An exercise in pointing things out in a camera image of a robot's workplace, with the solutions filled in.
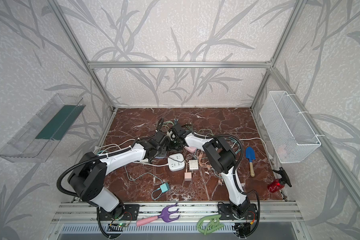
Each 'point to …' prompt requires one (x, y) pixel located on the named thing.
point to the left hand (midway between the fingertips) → (163, 146)
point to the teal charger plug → (164, 187)
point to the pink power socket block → (190, 149)
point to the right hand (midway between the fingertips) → (165, 145)
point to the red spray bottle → (277, 184)
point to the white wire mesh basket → (292, 137)
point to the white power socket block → (176, 162)
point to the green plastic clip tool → (213, 225)
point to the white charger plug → (193, 164)
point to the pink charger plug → (187, 176)
